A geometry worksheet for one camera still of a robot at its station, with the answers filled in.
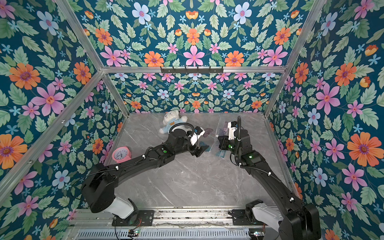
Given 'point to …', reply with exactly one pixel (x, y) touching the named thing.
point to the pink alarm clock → (121, 154)
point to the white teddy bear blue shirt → (171, 118)
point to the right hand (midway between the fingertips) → (222, 134)
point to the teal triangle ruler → (221, 153)
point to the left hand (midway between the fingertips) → (204, 138)
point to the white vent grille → (163, 234)
